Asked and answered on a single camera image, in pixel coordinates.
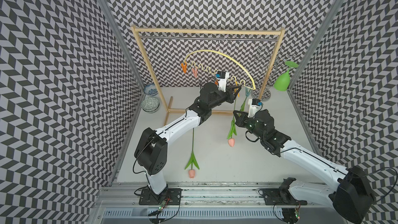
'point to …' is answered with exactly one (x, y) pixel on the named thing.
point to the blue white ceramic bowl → (150, 89)
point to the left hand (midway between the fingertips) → (240, 88)
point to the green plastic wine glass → (282, 81)
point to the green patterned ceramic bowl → (150, 105)
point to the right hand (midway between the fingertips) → (233, 114)
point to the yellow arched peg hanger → (195, 71)
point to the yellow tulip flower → (247, 92)
